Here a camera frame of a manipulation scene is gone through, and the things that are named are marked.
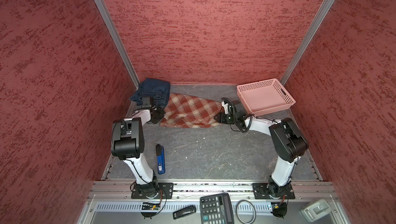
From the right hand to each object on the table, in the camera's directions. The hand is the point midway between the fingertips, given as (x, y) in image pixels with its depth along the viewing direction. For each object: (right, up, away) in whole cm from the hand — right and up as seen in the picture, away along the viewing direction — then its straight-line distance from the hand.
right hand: (214, 120), depth 95 cm
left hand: (-33, +2, +4) cm, 33 cm away
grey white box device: (+44, -37, -27) cm, 63 cm away
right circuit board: (+29, -39, -24) cm, 54 cm away
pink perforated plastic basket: (+38, +15, +19) cm, 45 cm away
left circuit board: (-34, -38, -22) cm, 56 cm away
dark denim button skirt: (-38, +11, +8) cm, 41 cm away
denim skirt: (-40, +21, +14) cm, 47 cm away
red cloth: (-17, +5, +9) cm, 19 cm away
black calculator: (-1, -37, -27) cm, 45 cm away
